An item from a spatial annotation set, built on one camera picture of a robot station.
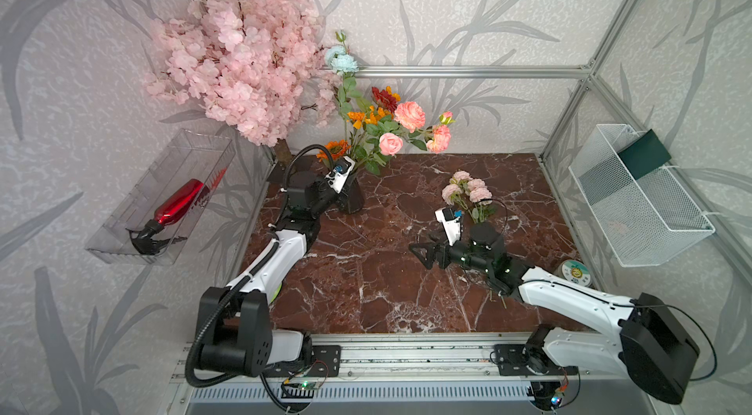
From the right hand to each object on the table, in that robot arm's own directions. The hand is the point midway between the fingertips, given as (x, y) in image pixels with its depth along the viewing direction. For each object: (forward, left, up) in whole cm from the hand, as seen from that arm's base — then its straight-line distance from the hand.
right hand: (418, 240), depth 77 cm
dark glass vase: (+8, +18, +9) cm, 21 cm away
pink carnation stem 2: (+18, -23, -14) cm, 32 cm away
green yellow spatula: (-8, +41, -16) cm, 45 cm away
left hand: (+17, +19, +8) cm, 27 cm away
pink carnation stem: (+32, -19, -13) cm, 39 cm away
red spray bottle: (-1, +54, +18) cm, 57 cm away
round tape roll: (-5, -44, -9) cm, 45 cm away
